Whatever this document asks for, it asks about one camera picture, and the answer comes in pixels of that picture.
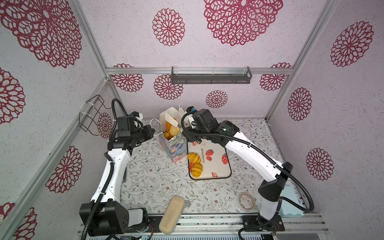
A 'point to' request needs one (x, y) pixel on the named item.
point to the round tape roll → (246, 202)
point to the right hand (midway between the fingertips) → (187, 127)
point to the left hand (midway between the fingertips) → (154, 132)
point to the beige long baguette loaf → (171, 215)
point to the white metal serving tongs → (173, 121)
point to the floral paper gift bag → (171, 150)
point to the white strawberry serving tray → (214, 160)
